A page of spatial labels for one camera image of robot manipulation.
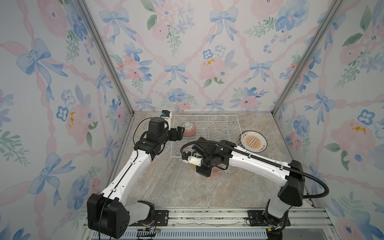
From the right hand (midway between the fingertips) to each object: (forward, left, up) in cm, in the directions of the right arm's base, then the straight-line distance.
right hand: (197, 167), depth 75 cm
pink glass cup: (-6, -8, +9) cm, 13 cm away
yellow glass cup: (-4, +2, +9) cm, 10 cm away
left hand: (+18, +11, +11) cm, 24 cm away
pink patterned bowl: (+32, +5, -8) cm, 33 cm away
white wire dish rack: (+36, -8, -11) cm, 38 cm away
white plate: (+25, -37, -13) cm, 47 cm away
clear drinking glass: (+5, -20, -15) cm, 25 cm away
